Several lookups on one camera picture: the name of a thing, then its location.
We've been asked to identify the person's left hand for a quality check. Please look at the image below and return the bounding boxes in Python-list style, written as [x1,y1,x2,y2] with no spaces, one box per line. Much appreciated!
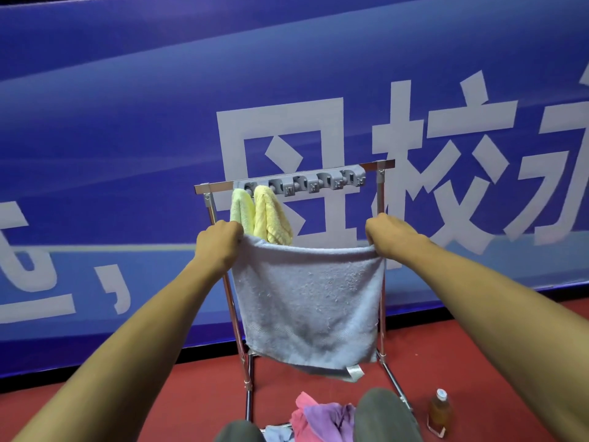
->
[195,219,245,277]

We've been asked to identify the person's right hand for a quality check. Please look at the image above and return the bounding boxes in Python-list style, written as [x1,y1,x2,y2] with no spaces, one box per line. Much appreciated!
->
[364,212,431,268]

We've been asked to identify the light green towel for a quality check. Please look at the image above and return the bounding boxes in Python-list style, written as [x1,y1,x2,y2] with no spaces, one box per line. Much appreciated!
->
[229,188,256,236]

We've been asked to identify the chrome metal rack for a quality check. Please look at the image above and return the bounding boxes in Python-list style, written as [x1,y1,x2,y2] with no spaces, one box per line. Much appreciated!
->
[194,159,415,424]

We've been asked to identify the yellow towel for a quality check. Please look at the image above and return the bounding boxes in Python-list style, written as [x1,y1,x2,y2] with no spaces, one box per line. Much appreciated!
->
[253,185,294,246]

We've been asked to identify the light blue towel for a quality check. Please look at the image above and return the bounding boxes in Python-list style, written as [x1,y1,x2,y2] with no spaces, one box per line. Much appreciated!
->
[229,234,387,382]
[264,424,295,442]

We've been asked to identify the pink towel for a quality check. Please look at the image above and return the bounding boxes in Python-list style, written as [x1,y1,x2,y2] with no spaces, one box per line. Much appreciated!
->
[290,392,323,442]

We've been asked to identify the purple towel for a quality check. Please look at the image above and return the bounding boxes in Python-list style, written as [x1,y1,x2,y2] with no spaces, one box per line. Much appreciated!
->
[303,402,358,442]

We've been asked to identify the person's right forearm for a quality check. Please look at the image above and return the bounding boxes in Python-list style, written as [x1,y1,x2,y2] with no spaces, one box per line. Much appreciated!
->
[404,239,589,442]

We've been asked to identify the person's left forearm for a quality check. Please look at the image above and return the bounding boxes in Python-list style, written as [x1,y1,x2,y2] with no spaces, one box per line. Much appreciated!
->
[13,257,226,442]

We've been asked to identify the blue printed banner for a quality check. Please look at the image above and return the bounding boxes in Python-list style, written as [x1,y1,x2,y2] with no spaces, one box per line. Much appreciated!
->
[0,0,589,378]

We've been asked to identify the grey trousers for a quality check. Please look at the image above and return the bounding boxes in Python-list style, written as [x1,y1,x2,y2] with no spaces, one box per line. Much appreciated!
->
[214,387,422,442]

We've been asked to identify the bottle of amber liquid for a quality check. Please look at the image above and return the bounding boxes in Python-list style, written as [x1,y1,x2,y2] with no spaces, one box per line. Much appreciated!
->
[426,389,453,439]

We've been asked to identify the grey plastic hook rail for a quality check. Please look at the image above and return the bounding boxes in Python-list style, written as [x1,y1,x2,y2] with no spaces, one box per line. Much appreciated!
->
[232,164,367,198]

